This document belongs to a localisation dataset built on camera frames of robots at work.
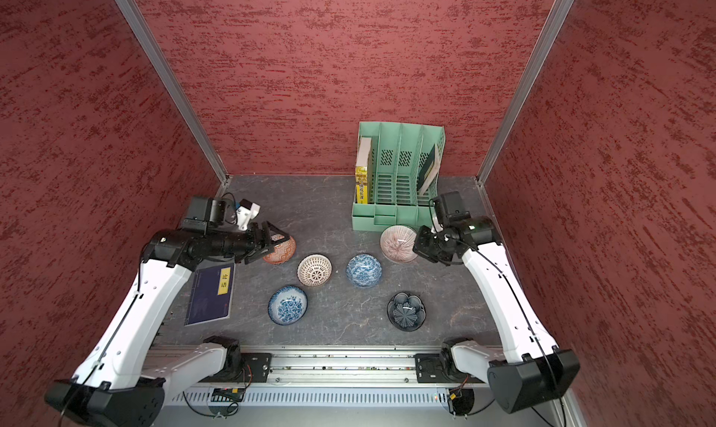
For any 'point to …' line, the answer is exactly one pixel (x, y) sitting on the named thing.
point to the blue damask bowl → (364, 269)
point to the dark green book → (430, 170)
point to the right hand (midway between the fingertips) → (413, 255)
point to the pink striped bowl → (397, 243)
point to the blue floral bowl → (287, 305)
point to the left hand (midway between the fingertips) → (279, 249)
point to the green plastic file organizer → (406, 160)
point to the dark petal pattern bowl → (406, 311)
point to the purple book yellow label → (212, 295)
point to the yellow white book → (362, 171)
